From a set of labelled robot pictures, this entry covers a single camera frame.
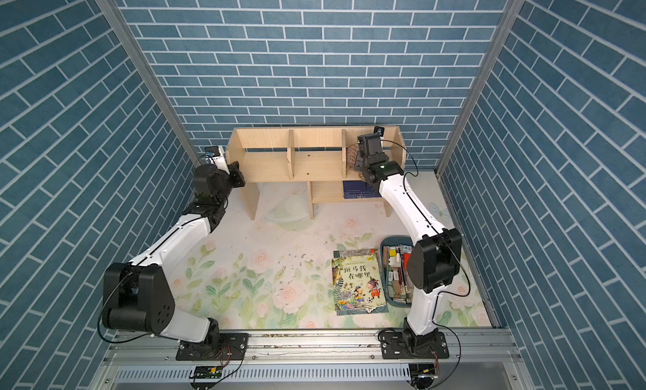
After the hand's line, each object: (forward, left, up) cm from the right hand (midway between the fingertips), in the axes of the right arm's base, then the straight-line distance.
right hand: (371, 156), depth 87 cm
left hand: (-7, +43, +1) cm, 43 cm away
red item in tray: (-24, -15, -26) cm, 39 cm away
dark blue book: (-4, +3, -13) cm, 14 cm away
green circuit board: (-63, +45, -31) cm, 83 cm away
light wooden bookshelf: (-1, +23, -5) cm, 24 cm away
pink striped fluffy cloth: (0, +7, 0) cm, 7 cm away
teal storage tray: (-36, -11, -26) cm, 46 cm away
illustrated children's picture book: (-34, +2, -28) cm, 44 cm away
